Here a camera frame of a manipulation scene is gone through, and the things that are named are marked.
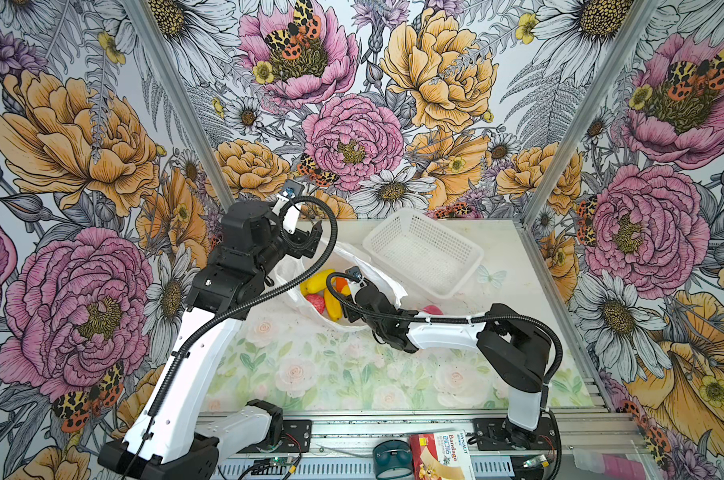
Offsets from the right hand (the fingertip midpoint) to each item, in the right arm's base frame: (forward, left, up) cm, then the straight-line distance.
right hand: (349, 296), depth 88 cm
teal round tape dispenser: (-39, -10, -3) cm, 40 cm away
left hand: (0, +9, +29) cm, 31 cm away
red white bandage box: (-38, -21, -8) cm, 44 cm away
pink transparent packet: (-41, -61, -10) cm, 74 cm away
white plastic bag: (+4, +2, +13) cm, 14 cm away
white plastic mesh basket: (+24, -26, -11) cm, 37 cm away
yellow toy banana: (+8, +11, -5) cm, 15 cm away
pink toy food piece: (-1, -25, -7) cm, 26 cm away
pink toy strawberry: (+1, +10, -5) cm, 11 cm away
